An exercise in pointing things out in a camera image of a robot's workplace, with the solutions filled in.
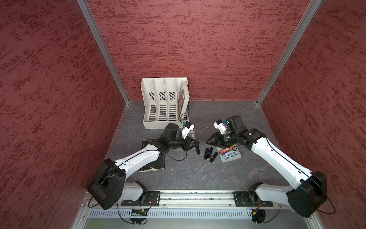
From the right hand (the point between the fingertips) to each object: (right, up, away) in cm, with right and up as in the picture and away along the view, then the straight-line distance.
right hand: (208, 146), depth 75 cm
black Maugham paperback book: (-29, -14, +10) cm, 33 cm away
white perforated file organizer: (-34, +30, +39) cm, 60 cm away
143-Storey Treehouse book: (+13, -9, +14) cm, 21 cm away
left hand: (-6, 0, +3) cm, 7 cm away
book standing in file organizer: (-14, +27, +15) cm, 34 cm away
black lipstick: (-5, -3, +4) cm, 7 cm away
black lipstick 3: (+4, -8, +15) cm, 18 cm away
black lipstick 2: (+1, -9, +15) cm, 17 cm away
